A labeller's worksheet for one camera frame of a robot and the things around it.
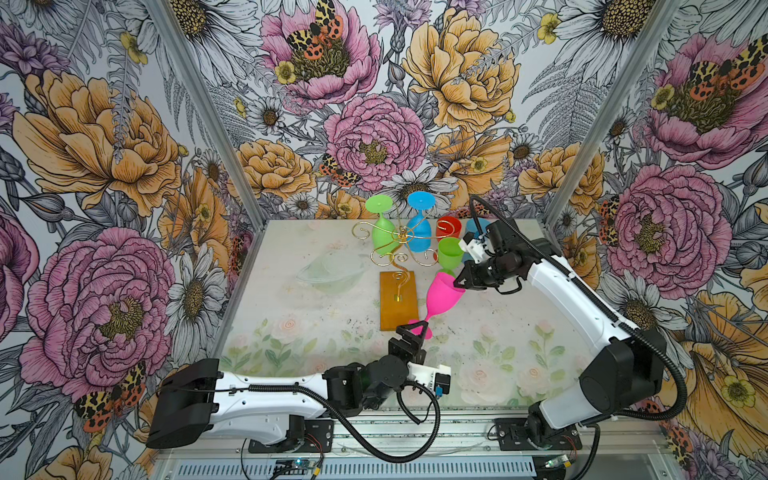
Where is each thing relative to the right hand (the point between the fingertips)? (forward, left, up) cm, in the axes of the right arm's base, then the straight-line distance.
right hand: (458, 291), depth 79 cm
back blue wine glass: (+18, +9, +6) cm, 21 cm away
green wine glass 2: (+15, +19, +5) cm, 25 cm away
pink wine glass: (-13, +9, +4) cm, 17 cm away
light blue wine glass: (+10, -5, +16) cm, 19 cm away
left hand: (-11, +12, -1) cm, 16 cm away
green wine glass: (+15, 0, -2) cm, 15 cm away
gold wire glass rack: (+9, +14, +12) cm, 20 cm away
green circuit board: (-34, +39, -18) cm, 55 cm away
